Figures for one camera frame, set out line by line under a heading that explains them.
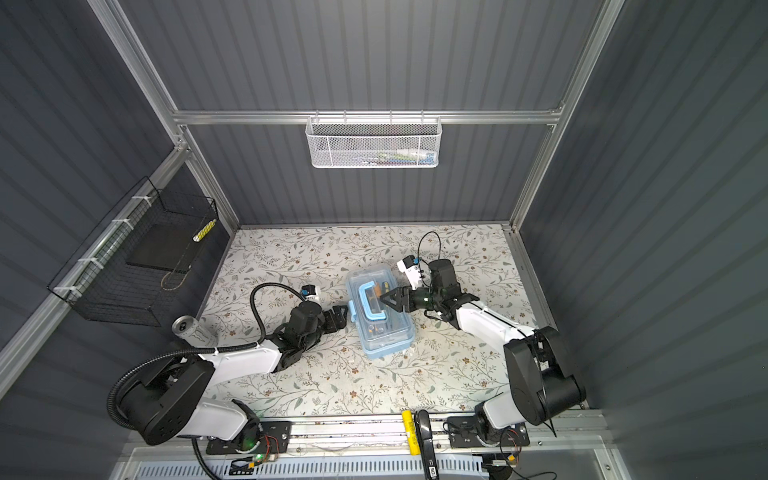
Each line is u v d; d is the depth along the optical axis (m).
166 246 0.74
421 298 0.75
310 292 0.80
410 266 0.77
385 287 0.91
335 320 0.80
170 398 0.43
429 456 0.68
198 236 0.78
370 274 0.95
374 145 1.12
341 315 0.83
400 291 0.75
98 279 0.64
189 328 0.79
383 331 0.84
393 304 0.79
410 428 0.74
